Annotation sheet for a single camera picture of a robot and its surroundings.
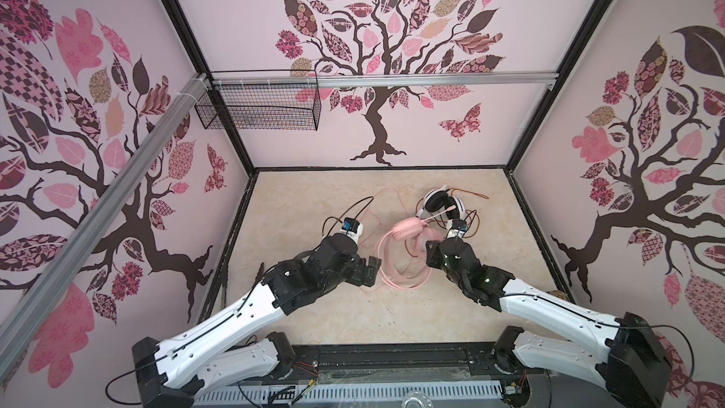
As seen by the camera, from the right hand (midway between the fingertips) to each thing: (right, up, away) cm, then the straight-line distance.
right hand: (428, 241), depth 82 cm
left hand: (-19, -4, -11) cm, 23 cm away
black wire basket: (-65, +53, +40) cm, 92 cm away
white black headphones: (+7, +12, +18) cm, 23 cm away
